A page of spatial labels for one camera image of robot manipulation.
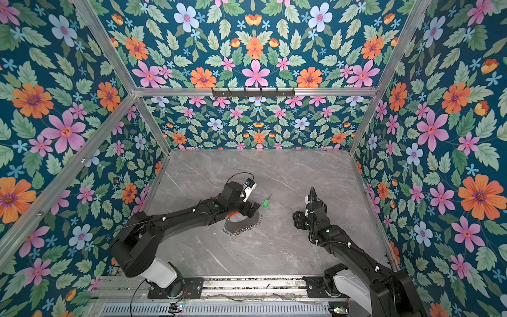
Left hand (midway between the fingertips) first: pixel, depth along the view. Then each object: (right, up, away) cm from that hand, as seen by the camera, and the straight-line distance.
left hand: (255, 196), depth 86 cm
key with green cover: (+5, -5, +11) cm, 13 cm away
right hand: (+19, -8, 0) cm, 21 cm away
